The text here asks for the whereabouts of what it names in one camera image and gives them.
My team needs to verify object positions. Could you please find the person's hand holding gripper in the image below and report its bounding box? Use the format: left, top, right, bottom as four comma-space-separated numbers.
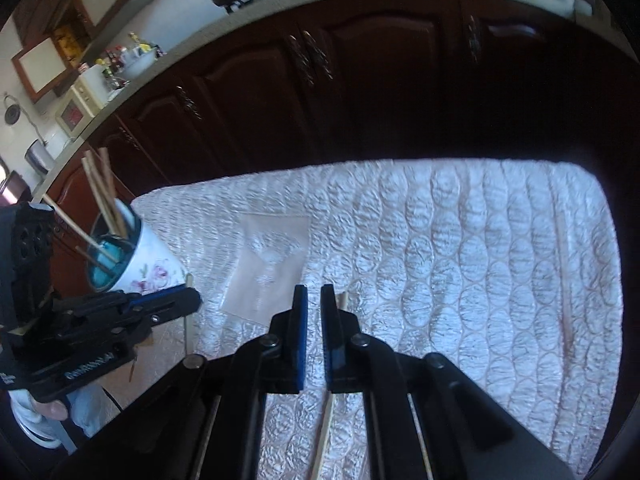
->
30, 398, 70, 422

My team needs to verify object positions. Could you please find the light brown wooden chopstick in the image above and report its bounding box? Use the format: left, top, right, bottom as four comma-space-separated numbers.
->
99, 148, 128, 238

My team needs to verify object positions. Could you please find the reddish brown wooden chopstick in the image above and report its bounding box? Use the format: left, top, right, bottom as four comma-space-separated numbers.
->
82, 151, 125, 236

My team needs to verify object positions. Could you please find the wooden upper wall cabinet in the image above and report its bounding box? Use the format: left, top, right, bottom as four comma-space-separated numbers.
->
12, 0, 153, 103

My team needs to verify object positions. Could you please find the floral cup teal interior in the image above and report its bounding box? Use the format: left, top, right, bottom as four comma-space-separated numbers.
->
86, 200, 188, 295

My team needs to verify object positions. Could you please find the white mixing bowl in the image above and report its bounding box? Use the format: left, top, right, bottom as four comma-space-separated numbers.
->
119, 50, 156, 80

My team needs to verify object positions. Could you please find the grey stone countertop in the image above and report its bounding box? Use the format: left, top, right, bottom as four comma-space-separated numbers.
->
35, 0, 639, 197

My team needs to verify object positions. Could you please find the white quilted tablecloth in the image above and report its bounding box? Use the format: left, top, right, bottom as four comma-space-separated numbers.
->
132, 160, 623, 479

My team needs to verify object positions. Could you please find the white microwave oven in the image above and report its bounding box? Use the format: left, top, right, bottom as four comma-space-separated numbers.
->
54, 64, 119, 140

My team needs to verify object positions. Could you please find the pale bamboo chopstick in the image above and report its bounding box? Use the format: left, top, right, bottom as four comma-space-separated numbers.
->
41, 194, 119, 263

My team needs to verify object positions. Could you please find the chopstick lying at right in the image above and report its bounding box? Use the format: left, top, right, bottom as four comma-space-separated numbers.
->
183, 273, 194, 356

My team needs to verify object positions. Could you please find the silver electric kettle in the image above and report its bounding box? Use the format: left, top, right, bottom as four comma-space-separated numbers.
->
25, 140, 55, 177

